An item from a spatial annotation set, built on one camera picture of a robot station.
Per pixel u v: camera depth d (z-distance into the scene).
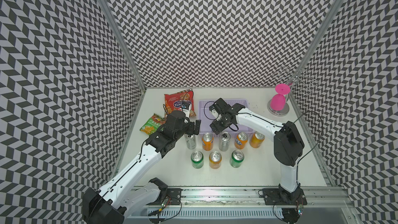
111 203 0.38
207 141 0.82
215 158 0.79
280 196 0.66
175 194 0.72
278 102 0.89
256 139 0.82
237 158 0.78
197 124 0.68
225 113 0.66
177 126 0.56
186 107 0.65
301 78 1.07
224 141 0.80
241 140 0.83
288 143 0.49
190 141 0.81
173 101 1.06
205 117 0.74
